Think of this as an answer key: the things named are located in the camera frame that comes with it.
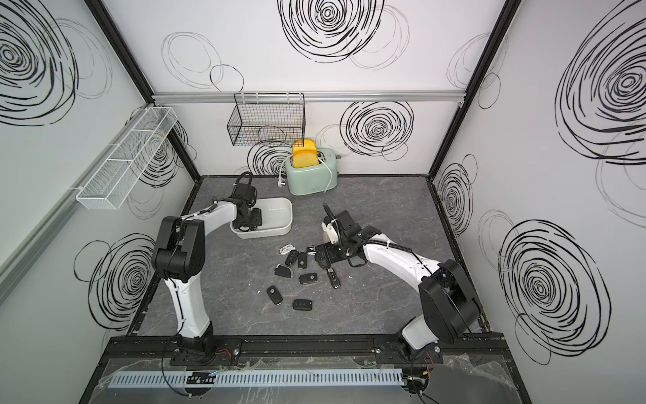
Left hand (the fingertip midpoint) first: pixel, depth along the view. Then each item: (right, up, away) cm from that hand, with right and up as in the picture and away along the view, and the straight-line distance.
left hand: (252, 220), depth 103 cm
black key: (+16, -17, -13) cm, 27 cm away
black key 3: (+13, -24, -19) cm, 33 cm away
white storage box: (+11, +1, -1) cm, 11 cm away
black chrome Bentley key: (+25, -11, -9) cm, 29 cm away
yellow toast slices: (+22, +25, -5) cm, 34 cm away
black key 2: (+24, -19, -16) cm, 34 cm away
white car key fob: (+15, -10, -9) cm, 20 cm away
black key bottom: (+23, -26, -21) cm, 40 cm away
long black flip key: (+34, -19, -16) cm, 42 cm away
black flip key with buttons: (+18, -13, -10) cm, 25 cm away
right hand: (+31, -10, -18) cm, 37 cm away
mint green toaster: (+25, +17, +1) cm, 30 cm away
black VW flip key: (+22, -14, -11) cm, 28 cm away
